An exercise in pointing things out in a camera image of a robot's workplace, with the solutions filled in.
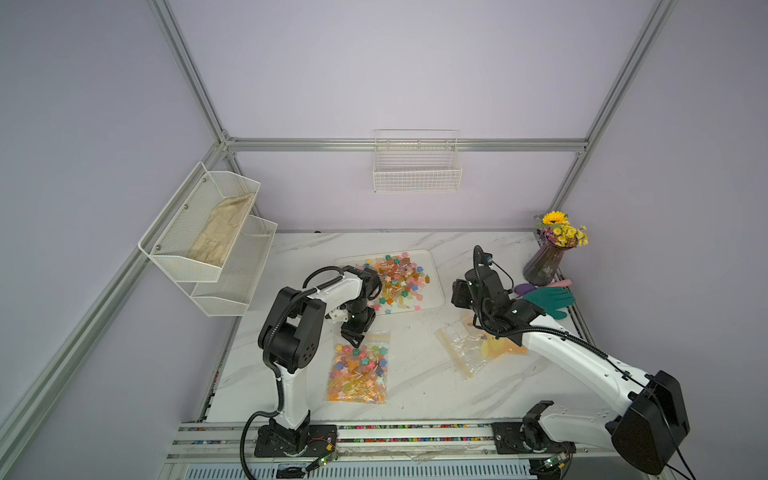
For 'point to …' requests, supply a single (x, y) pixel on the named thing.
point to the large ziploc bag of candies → (360, 375)
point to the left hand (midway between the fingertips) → (366, 336)
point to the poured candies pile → (402, 281)
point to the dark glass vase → (541, 267)
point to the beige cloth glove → (222, 229)
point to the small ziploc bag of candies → (491, 347)
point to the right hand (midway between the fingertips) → (463, 290)
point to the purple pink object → (524, 288)
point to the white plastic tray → (432, 296)
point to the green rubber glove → (550, 299)
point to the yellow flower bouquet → (560, 232)
